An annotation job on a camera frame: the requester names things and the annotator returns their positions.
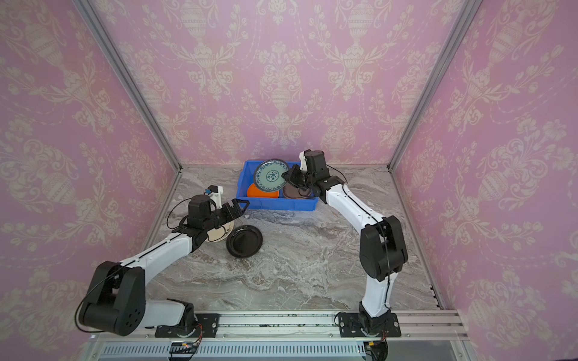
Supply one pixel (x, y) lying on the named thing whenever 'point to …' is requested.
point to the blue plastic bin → (246, 177)
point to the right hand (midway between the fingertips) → (282, 174)
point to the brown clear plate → (292, 192)
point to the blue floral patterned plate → (267, 174)
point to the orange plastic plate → (254, 192)
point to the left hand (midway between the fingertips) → (244, 206)
